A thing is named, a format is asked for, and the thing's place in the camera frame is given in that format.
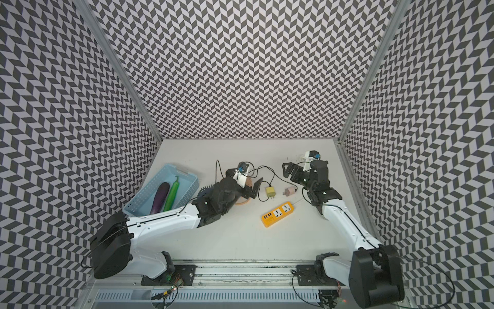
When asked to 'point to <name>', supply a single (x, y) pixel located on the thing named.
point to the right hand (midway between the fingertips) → (290, 171)
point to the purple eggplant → (159, 198)
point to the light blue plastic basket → (141, 204)
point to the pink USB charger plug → (289, 191)
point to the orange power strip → (277, 214)
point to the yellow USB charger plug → (271, 192)
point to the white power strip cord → (305, 158)
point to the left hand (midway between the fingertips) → (249, 175)
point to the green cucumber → (172, 196)
